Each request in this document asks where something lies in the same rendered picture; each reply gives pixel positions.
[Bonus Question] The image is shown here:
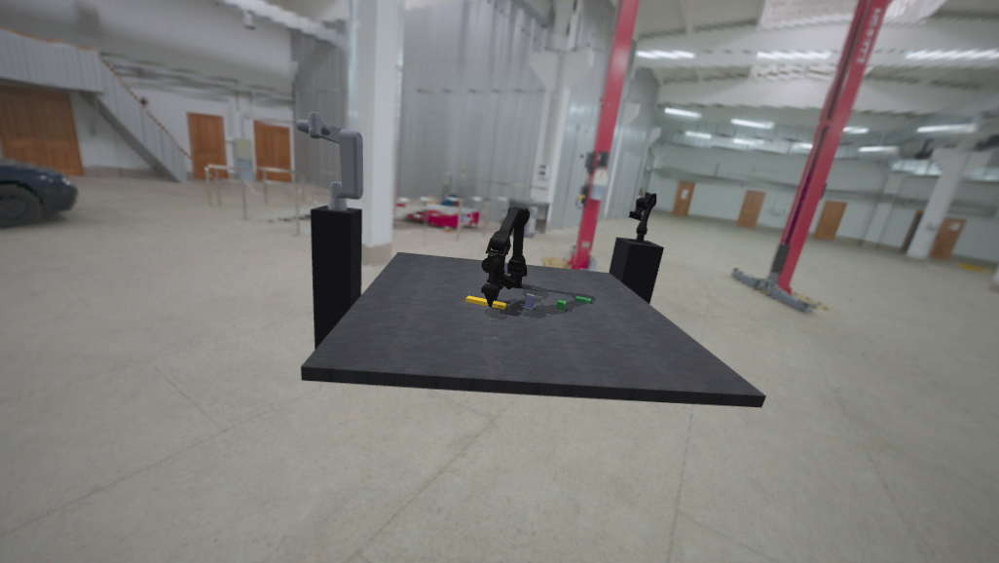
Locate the yellow bar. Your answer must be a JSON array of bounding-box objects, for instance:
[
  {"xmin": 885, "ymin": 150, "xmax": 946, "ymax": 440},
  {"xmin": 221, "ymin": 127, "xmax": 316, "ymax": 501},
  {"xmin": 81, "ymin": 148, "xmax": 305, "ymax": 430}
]
[{"xmin": 465, "ymin": 296, "xmax": 506, "ymax": 310}]

